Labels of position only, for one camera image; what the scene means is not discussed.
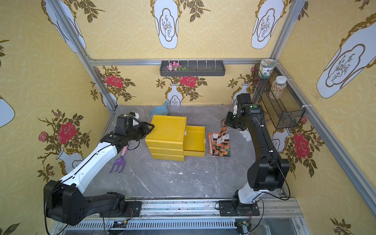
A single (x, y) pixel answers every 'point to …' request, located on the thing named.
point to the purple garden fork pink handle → (121, 161)
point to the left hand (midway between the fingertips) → (148, 127)
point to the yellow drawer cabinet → (166, 139)
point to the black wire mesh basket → (280, 102)
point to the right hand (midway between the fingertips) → (231, 122)
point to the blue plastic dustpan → (159, 110)
